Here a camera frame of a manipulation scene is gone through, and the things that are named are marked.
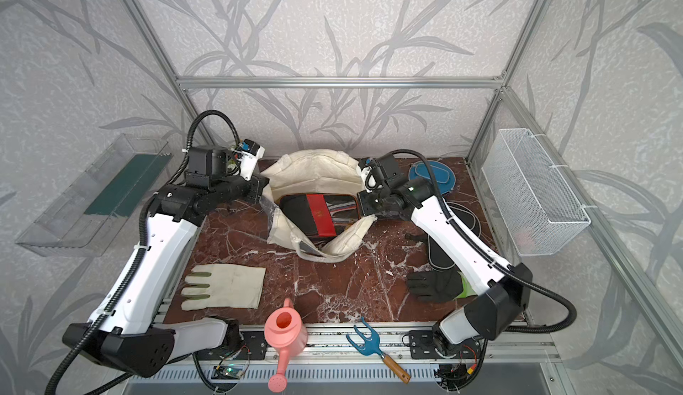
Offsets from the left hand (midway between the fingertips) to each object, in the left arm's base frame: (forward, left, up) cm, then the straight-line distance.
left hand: (267, 179), depth 71 cm
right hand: (-1, -25, -8) cm, 26 cm away
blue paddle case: (+27, -62, -30) cm, 74 cm away
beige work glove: (-18, +16, -32) cm, 40 cm away
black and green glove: (-18, -51, -31) cm, 63 cm away
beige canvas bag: (+10, -10, -8) cm, 16 cm away
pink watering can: (-32, -7, -21) cm, 39 cm away
